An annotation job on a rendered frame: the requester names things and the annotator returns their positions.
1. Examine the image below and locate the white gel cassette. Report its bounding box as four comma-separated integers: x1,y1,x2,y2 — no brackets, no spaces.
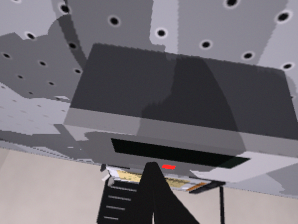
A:
106,165,211,191

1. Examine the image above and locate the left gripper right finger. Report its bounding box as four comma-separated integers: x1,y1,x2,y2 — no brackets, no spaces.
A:
152,162,200,224

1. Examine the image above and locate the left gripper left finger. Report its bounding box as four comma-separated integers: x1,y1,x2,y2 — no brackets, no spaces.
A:
115,162,153,224

